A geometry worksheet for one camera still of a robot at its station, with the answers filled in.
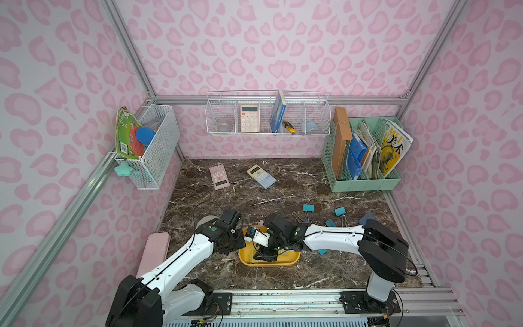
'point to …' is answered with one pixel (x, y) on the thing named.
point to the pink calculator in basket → (249, 118)
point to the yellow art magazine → (395, 143)
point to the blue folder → (357, 152)
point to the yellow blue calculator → (261, 176)
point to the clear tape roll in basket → (225, 127)
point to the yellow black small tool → (289, 127)
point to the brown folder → (343, 134)
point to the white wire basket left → (148, 172)
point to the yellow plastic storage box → (284, 257)
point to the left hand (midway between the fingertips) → (242, 239)
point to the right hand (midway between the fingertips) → (256, 251)
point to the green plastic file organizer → (371, 130)
